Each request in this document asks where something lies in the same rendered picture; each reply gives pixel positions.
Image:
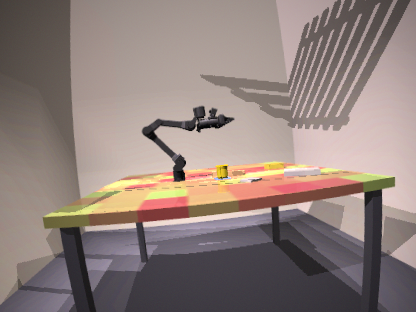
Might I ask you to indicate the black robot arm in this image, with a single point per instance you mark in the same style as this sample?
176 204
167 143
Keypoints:
199 112

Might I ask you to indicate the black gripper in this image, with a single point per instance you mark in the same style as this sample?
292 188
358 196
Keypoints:
220 120

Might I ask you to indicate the yellow cup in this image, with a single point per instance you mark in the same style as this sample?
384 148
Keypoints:
222 171

